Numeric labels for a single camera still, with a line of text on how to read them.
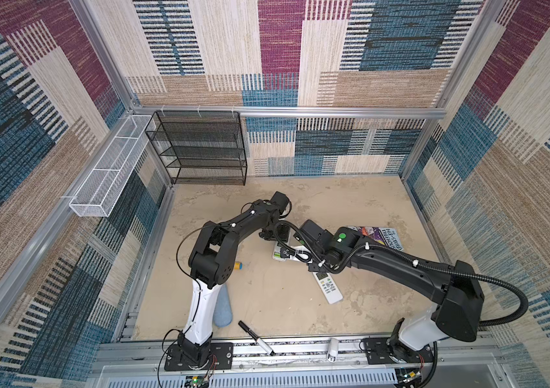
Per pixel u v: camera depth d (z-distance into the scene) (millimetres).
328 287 852
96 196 700
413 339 613
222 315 787
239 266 896
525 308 405
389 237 969
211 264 557
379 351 731
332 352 711
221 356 729
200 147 1108
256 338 760
